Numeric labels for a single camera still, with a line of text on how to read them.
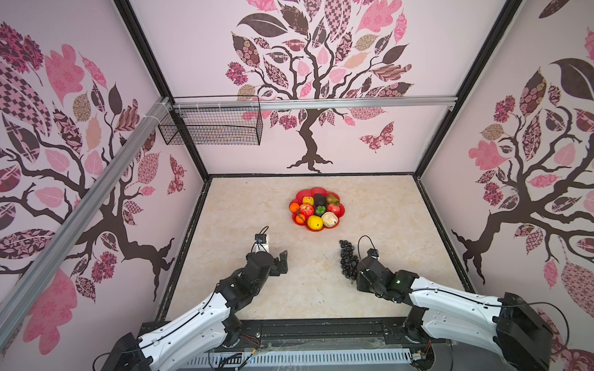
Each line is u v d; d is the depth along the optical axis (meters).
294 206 1.00
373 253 0.77
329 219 0.94
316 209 1.00
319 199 1.05
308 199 1.03
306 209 1.00
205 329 0.50
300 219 0.97
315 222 0.95
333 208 1.00
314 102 0.93
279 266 0.74
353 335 0.76
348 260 0.85
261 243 0.69
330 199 1.03
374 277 0.64
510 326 0.41
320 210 1.00
